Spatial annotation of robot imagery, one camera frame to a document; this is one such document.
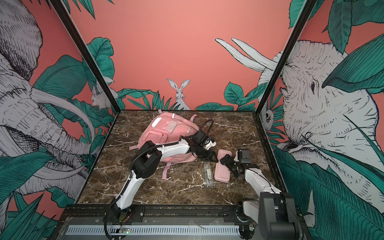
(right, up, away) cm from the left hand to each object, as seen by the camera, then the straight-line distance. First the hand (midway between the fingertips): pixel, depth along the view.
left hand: (217, 160), depth 87 cm
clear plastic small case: (-5, -9, -1) cm, 10 cm away
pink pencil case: (+3, -7, -1) cm, 8 cm away
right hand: (+4, -1, +2) cm, 5 cm away
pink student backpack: (-33, +19, +14) cm, 41 cm away
